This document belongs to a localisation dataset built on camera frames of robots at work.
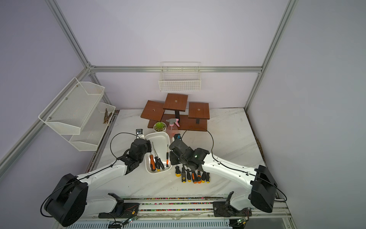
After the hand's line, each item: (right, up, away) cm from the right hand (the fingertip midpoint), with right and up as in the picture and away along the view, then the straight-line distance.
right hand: (174, 157), depth 78 cm
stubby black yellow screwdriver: (+1, -11, +8) cm, 14 cm away
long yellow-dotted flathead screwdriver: (+5, -13, +6) cm, 15 cm away
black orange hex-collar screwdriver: (+11, -13, +6) cm, 18 cm away
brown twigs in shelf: (-49, +23, +20) cm, 58 cm away
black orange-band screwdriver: (+14, -14, +6) cm, 21 cm away
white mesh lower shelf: (-55, +11, +13) cm, 58 cm away
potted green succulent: (-12, +17, +20) cm, 29 cm away
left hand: (-19, +7, +11) cm, 23 cm away
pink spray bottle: (-3, +16, +19) cm, 25 cm away
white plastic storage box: (-11, -5, +11) cm, 16 cm away
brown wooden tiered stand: (-1, +29, +14) cm, 33 cm away
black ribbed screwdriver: (+17, -13, +6) cm, 22 cm away
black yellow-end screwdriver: (+19, -14, +6) cm, 25 cm away
